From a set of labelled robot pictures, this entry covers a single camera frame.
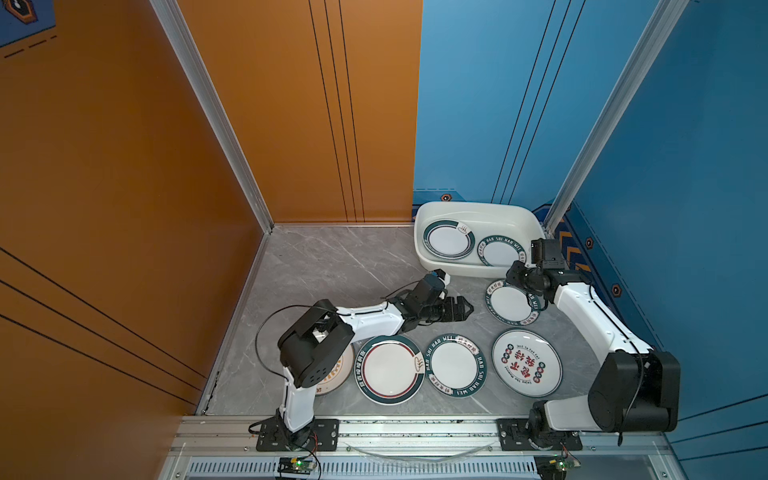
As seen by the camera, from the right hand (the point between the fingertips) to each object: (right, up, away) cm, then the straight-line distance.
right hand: (510, 273), depth 88 cm
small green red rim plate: (-13, +11, +26) cm, 31 cm away
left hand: (-14, -10, -3) cm, 17 cm away
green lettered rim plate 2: (-17, -25, -5) cm, 31 cm away
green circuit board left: (-58, -45, -17) cm, 75 cm away
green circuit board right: (+4, -45, -17) cm, 48 cm away
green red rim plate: (-36, -27, -5) cm, 45 cm away
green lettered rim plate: (+5, +7, +24) cm, 25 cm away
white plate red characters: (+4, -25, -3) cm, 26 cm away
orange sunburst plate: (-50, -28, -5) cm, 58 cm away
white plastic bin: (+2, +19, +31) cm, 36 cm away
